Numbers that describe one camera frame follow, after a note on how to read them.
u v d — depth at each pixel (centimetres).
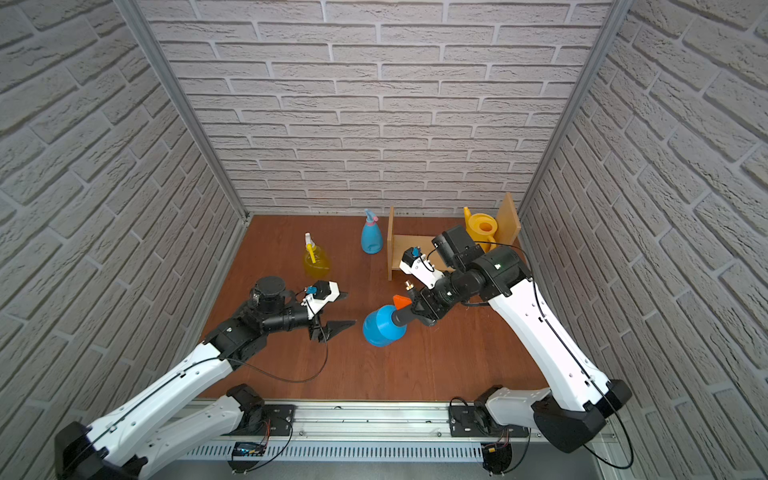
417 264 58
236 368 53
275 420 74
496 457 70
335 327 63
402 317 68
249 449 72
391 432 73
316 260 91
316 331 60
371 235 101
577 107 85
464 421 74
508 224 83
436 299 56
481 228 96
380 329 71
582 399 37
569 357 39
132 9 69
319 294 57
